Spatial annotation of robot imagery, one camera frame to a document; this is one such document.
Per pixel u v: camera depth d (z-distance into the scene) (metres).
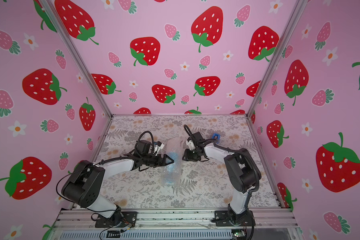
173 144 0.94
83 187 0.45
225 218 0.74
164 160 0.79
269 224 0.73
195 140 0.77
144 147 0.73
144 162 0.73
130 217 0.75
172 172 0.84
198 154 0.79
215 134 1.04
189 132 0.79
